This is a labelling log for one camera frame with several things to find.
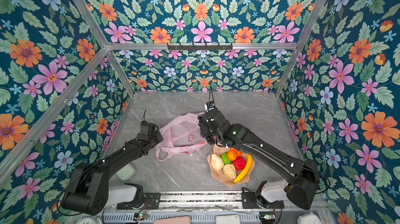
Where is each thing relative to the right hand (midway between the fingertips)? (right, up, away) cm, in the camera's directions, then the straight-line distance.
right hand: (204, 121), depth 74 cm
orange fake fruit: (+18, -18, +8) cm, 27 cm away
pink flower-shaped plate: (+7, -28, +4) cm, 29 cm away
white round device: (+46, -42, -8) cm, 63 cm away
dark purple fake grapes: (+3, -8, -1) cm, 9 cm away
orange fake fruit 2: (+14, -18, +5) cm, 23 cm away
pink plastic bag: (-16, -11, +22) cm, 30 cm away
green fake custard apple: (+10, -19, +8) cm, 23 cm away
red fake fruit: (+18, -22, +4) cm, 29 cm away
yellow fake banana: (+21, -25, +3) cm, 33 cm away
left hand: (-26, -8, +15) cm, 31 cm away
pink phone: (-10, -43, -7) cm, 45 cm away
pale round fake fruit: (+6, -21, +4) cm, 23 cm away
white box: (+13, -43, -7) cm, 45 cm away
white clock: (-49, -42, -9) cm, 65 cm away
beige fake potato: (+13, -25, +2) cm, 28 cm away
